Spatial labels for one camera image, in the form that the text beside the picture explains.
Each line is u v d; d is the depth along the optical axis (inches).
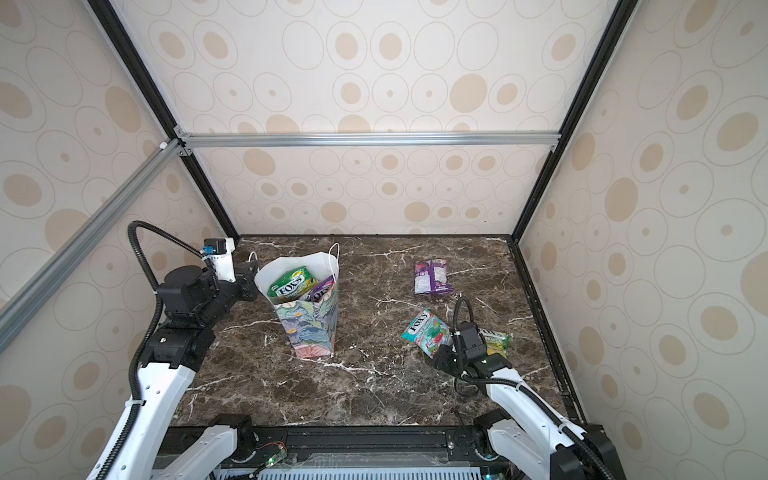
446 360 29.9
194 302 19.9
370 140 36.6
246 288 24.2
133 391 16.8
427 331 35.3
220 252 22.3
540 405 19.0
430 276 40.5
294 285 32.7
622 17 27.0
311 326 30.7
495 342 34.2
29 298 20.7
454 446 28.8
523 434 22.7
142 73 30.1
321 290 32.9
